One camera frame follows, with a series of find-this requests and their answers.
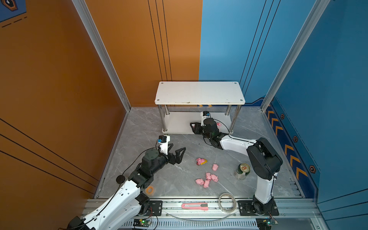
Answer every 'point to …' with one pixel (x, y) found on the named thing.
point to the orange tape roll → (150, 190)
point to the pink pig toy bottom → (206, 183)
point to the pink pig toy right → (214, 178)
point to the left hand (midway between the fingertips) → (179, 145)
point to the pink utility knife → (195, 206)
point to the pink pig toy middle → (208, 176)
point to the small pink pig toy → (214, 167)
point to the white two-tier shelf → (180, 103)
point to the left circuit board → (142, 223)
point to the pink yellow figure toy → (201, 161)
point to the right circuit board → (264, 224)
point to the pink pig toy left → (200, 181)
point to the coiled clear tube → (235, 203)
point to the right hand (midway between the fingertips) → (191, 124)
